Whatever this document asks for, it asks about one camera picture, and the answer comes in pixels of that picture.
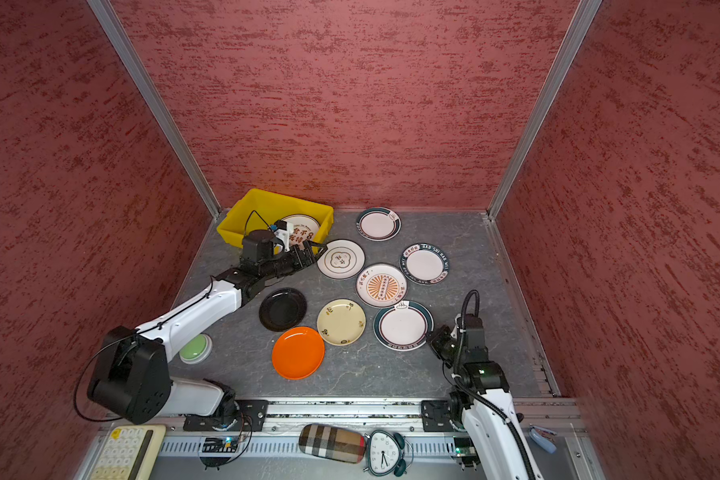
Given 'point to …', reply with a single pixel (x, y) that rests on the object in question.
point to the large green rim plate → (404, 326)
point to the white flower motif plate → (344, 260)
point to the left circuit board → (220, 445)
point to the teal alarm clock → (388, 454)
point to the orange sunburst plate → (381, 285)
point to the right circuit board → (465, 449)
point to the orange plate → (298, 352)
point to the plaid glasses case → (332, 442)
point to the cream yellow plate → (341, 321)
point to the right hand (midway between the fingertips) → (421, 339)
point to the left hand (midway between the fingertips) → (320, 257)
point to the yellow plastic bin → (258, 209)
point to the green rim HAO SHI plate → (425, 263)
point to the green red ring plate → (379, 224)
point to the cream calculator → (129, 453)
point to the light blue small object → (545, 438)
